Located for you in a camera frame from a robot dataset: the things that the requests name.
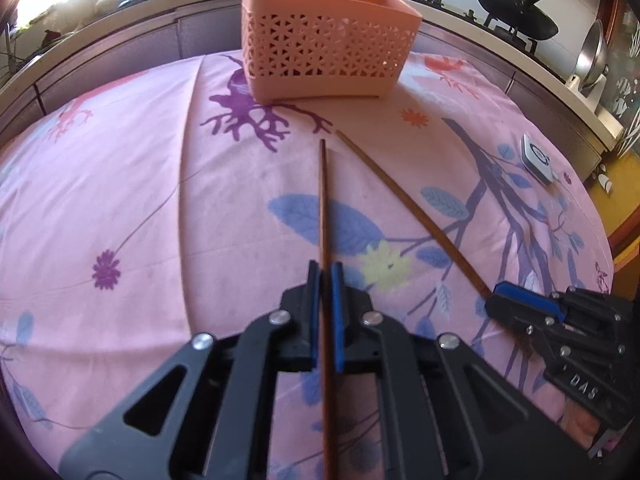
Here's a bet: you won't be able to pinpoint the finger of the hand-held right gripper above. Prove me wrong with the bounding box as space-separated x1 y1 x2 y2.
492 282 631 325
487 299 626 362

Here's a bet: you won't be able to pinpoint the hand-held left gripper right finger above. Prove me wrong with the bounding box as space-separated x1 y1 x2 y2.
330 262 601 480

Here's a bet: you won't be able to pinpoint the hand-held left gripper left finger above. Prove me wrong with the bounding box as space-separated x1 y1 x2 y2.
57 260 321 480

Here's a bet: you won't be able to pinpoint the brown wooden chopstick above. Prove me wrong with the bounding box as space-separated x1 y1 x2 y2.
318 139 337 480
335 130 533 358

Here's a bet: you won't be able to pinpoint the pink plastic lattice basket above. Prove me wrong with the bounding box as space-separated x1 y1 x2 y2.
241 0 423 103

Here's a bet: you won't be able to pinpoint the white square device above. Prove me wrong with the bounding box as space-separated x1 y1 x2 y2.
520 134 557 185

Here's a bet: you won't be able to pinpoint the pink floral tablecloth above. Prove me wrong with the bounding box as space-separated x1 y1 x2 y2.
0 47 613 480

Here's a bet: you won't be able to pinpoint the steel pan lid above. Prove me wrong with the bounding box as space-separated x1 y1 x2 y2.
572 19 611 93

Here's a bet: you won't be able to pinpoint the glass door with fish stickers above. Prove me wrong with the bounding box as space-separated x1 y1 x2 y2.
597 0 640 161

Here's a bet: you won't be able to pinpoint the black wok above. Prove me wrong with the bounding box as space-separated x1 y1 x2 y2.
472 0 559 41

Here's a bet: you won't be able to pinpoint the black gas stove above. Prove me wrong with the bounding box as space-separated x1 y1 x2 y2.
377 0 568 81

